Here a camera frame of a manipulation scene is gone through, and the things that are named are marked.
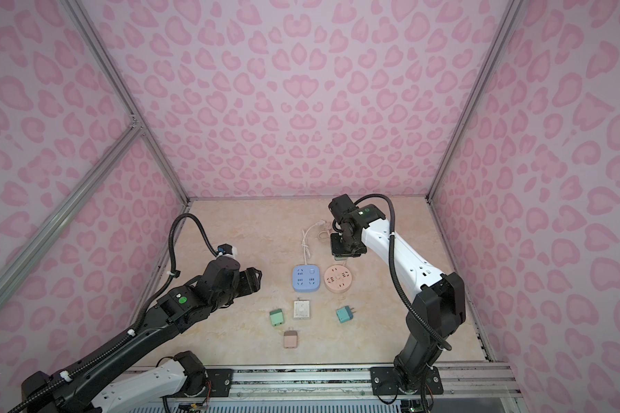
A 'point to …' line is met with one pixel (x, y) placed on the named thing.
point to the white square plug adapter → (301, 310)
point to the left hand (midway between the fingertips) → (260, 276)
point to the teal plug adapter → (344, 314)
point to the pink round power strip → (337, 278)
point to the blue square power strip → (306, 278)
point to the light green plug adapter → (276, 317)
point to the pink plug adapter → (290, 338)
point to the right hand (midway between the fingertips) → (337, 250)
